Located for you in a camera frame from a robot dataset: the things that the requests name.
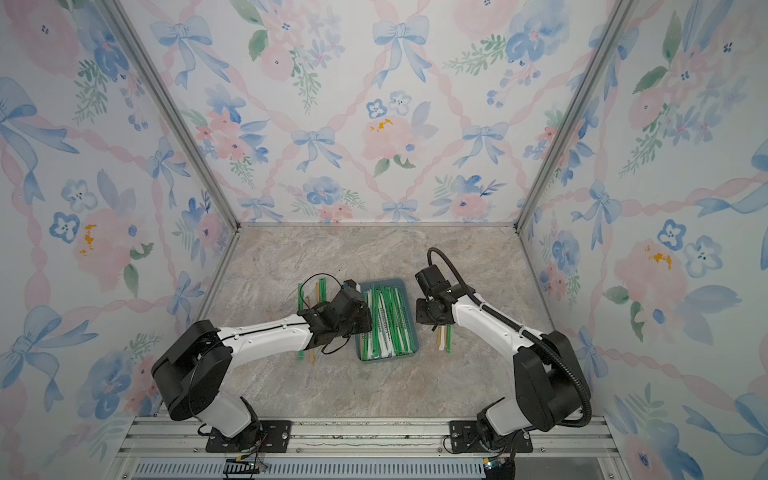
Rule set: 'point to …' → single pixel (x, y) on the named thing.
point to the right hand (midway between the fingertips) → (428, 313)
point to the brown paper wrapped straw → (311, 355)
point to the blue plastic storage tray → (364, 341)
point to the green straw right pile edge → (449, 337)
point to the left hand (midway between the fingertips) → (377, 317)
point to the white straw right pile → (441, 337)
